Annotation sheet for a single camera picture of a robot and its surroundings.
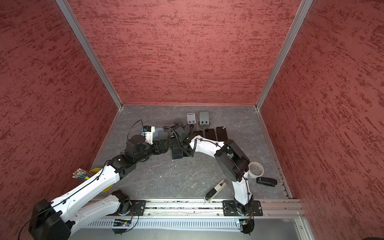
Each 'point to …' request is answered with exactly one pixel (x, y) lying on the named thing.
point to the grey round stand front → (191, 118)
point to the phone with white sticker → (221, 133)
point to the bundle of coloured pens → (80, 173)
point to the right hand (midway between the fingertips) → (174, 145)
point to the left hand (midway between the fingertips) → (166, 144)
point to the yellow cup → (94, 171)
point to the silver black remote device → (210, 195)
